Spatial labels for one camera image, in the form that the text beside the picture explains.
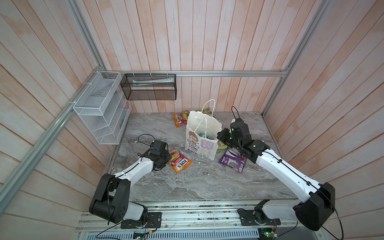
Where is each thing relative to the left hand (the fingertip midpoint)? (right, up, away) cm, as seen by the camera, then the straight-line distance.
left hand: (169, 159), depth 90 cm
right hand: (+27, +17, -12) cm, 34 cm away
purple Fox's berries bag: (+41, 0, +2) cm, 41 cm away
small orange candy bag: (+3, +25, +24) cm, 35 cm away
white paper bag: (+22, +18, +9) cm, 30 cm away
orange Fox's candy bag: (+6, -1, 0) cm, 6 cm away
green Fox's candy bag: (+27, +33, +28) cm, 51 cm away
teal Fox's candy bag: (+21, +15, +8) cm, 27 cm away
